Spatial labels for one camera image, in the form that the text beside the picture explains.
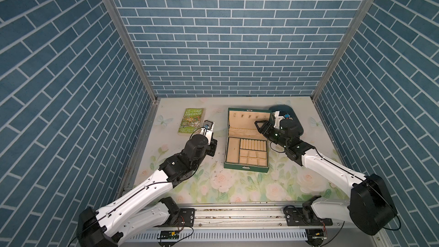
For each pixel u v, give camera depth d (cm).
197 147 52
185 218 74
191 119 106
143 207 46
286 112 109
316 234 71
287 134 63
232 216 75
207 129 62
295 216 74
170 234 72
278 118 76
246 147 91
